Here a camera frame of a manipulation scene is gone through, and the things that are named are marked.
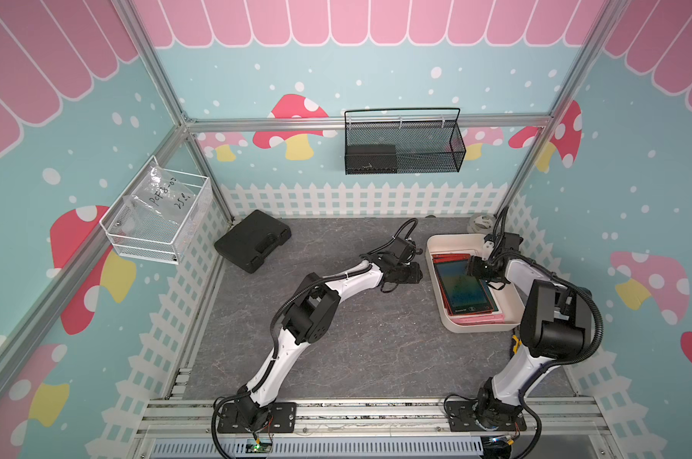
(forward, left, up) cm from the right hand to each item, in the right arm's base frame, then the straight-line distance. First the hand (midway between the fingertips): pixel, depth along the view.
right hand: (474, 267), depth 98 cm
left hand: (-4, +20, 0) cm, 20 cm away
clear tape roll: (+23, -10, -2) cm, 25 cm away
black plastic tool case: (+12, +82, +1) cm, 83 cm away
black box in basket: (+19, +36, +31) cm, 51 cm away
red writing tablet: (+7, +10, -4) cm, 13 cm away
